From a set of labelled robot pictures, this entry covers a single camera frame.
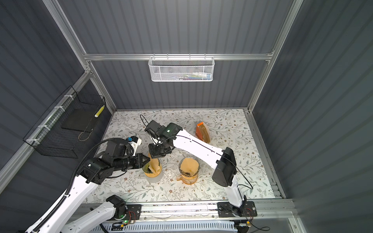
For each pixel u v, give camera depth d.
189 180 0.83
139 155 0.61
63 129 0.72
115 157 0.53
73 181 0.44
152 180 0.85
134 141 0.64
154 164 0.74
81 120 0.75
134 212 0.73
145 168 0.78
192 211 0.75
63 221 0.41
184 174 0.72
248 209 0.73
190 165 0.77
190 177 0.76
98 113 0.81
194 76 0.92
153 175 0.77
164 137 0.52
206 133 0.97
